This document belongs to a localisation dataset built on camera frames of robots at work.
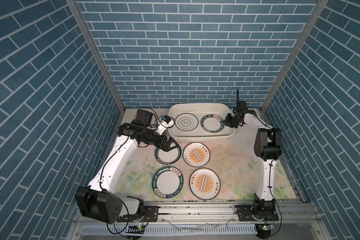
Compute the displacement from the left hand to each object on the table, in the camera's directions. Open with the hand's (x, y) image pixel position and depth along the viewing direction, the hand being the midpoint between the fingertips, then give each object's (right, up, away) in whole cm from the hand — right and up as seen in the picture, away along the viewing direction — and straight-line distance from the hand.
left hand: (171, 141), depth 73 cm
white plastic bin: (+17, +10, +38) cm, 43 cm away
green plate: (+27, +8, +39) cm, 48 cm away
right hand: (+33, +11, +33) cm, 48 cm away
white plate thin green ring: (+7, +10, +39) cm, 41 cm away
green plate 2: (-3, -24, +10) cm, 26 cm away
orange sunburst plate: (+14, -12, +23) cm, 29 cm away
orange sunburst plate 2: (+18, -25, +10) cm, 33 cm away
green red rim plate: (-2, -12, +21) cm, 24 cm away
